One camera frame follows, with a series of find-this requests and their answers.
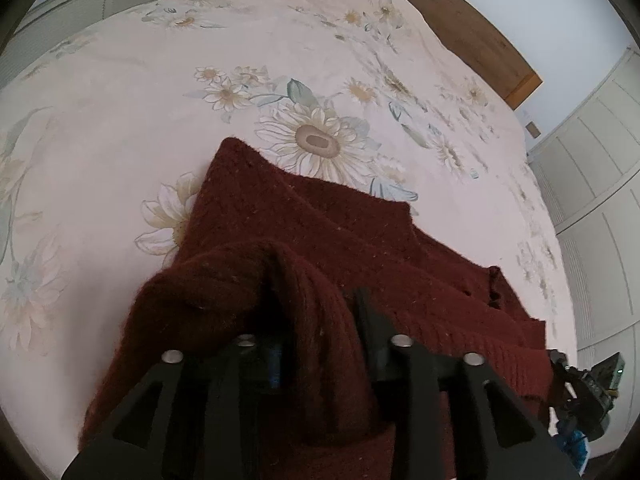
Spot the white panelled wardrobe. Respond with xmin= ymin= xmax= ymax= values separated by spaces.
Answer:
xmin=527 ymin=45 xmax=640 ymax=456

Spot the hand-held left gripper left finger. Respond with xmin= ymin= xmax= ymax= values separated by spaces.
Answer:
xmin=60 ymin=334 xmax=286 ymax=480

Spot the wooden headboard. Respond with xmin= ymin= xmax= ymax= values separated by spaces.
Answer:
xmin=264 ymin=0 xmax=543 ymax=109

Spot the floral pink duvet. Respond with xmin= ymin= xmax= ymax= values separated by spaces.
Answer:
xmin=0 ymin=0 xmax=581 ymax=480

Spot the dark red knitted sweater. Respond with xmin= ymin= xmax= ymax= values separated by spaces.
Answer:
xmin=77 ymin=136 xmax=556 ymax=480

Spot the white louvered cabinet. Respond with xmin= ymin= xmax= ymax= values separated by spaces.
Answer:
xmin=0 ymin=0 xmax=211 ymax=86

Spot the person's right hand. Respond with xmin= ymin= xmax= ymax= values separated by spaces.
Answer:
xmin=556 ymin=417 xmax=593 ymax=476

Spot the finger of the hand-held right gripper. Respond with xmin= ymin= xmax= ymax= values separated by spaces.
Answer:
xmin=547 ymin=349 xmax=581 ymax=391

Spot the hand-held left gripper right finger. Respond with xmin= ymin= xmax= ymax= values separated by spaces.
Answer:
xmin=352 ymin=287 xmax=583 ymax=480

